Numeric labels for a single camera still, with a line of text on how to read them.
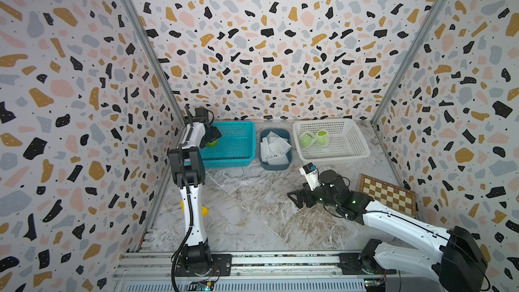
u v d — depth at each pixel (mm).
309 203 701
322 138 1059
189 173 661
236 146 1110
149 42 862
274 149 1032
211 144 1053
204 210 860
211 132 1003
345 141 1123
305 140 1036
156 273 719
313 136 1057
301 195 701
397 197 897
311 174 702
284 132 1099
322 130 1059
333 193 607
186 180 664
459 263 386
